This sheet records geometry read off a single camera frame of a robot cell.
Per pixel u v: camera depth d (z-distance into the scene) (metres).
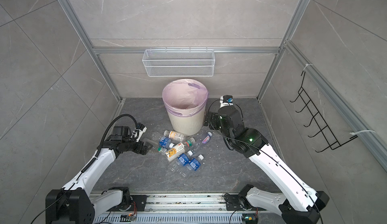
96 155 0.52
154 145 0.90
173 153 0.84
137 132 0.73
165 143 0.89
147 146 0.77
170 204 0.75
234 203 0.73
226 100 0.55
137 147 0.74
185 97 1.00
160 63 1.01
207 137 0.92
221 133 0.58
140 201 0.73
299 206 0.36
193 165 0.80
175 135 0.93
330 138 0.61
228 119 0.45
